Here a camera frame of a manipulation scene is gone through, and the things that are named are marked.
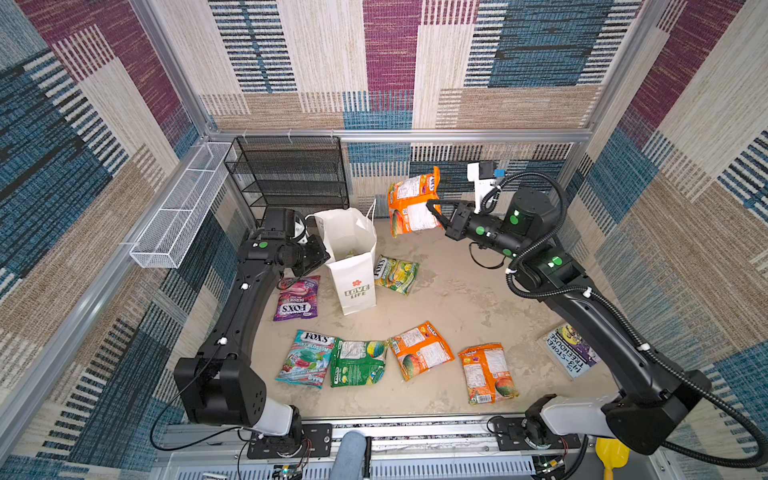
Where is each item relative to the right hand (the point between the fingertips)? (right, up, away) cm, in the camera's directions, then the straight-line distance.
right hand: (427, 210), depth 61 cm
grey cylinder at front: (-17, -55, +8) cm, 58 cm away
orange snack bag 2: (+19, -42, +20) cm, 50 cm away
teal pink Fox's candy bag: (-30, -39, +23) cm, 54 cm away
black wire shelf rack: (-43, +20, +48) cm, 67 cm away
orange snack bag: (+1, -36, +25) cm, 44 cm away
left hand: (-23, -8, +19) cm, 31 cm away
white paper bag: (-20, -4, +38) cm, 43 cm away
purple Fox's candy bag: (-37, -23, +36) cm, 56 cm away
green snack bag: (-16, -39, +22) cm, 48 cm away
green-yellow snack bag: (-6, -16, +41) cm, 45 cm away
